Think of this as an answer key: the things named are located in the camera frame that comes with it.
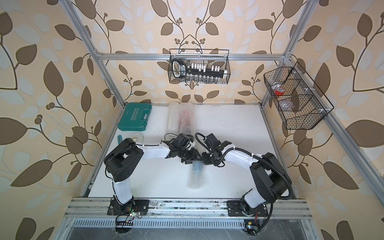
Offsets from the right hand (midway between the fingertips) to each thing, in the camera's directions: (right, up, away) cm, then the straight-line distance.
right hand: (205, 161), depth 88 cm
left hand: (-4, +2, -1) cm, 4 cm away
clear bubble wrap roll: (-21, +26, +13) cm, 36 cm away
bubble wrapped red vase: (-12, +29, +15) cm, 34 cm away
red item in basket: (+40, +41, -8) cm, 58 cm away
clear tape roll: (-46, +13, +13) cm, 50 cm away
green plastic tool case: (-50, +27, +20) cm, 60 cm away
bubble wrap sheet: (-5, -6, -11) cm, 13 cm away
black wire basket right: (+47, +33, -15) cm, 60 cm away
